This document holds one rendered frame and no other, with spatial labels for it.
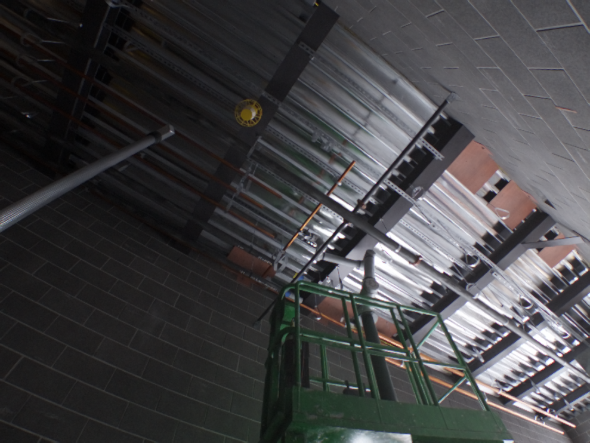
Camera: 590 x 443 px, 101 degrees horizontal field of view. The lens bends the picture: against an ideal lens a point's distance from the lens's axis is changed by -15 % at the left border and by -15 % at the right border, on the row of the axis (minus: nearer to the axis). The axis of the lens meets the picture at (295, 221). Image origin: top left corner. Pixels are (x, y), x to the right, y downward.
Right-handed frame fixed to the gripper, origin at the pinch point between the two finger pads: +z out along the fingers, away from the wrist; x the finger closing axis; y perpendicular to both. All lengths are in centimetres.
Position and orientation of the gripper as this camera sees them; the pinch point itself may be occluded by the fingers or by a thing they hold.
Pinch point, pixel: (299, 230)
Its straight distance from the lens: 324.5
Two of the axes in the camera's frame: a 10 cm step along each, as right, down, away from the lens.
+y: 5.7, -7.3, -3.8
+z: -8.0, -3.6, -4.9
